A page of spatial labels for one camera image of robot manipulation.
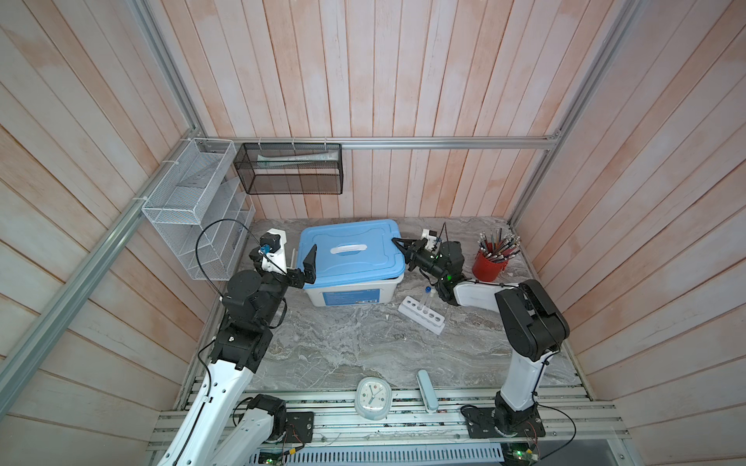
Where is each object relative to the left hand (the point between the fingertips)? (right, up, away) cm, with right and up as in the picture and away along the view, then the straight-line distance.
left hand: (297, 248), depth 67 cm
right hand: (+24, +3, +19) cm, 31 cm away
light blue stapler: (+33, -39, +10) cm, 52 cm away
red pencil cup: (+59, -8, +34) cm, 69 cm away
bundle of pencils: (+61, 0, +31) cm, 69 cm away
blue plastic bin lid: (+11, -1, +21) cm, 23 cm away
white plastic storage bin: (+19, -14, +22) cm, 32 cm away
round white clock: (+18, -40, +10) cm, 45 cm away
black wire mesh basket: (-11, +29, +35) cm, 47 cm away
